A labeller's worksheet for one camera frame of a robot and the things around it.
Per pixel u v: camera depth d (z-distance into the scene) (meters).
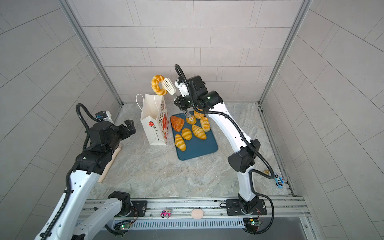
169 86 0.72
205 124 0.99
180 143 0.91
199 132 0.96
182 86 0.66
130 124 0.62
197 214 0.68
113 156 0.52
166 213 0.68
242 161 0.55
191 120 1.01
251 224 0.68
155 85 0.69
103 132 0.48
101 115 0.57
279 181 0.79
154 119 0.76
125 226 0.64
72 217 0.38
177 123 0.99
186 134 0.94
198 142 0.93
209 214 0.71
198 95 0.56
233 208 0.71
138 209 0.71
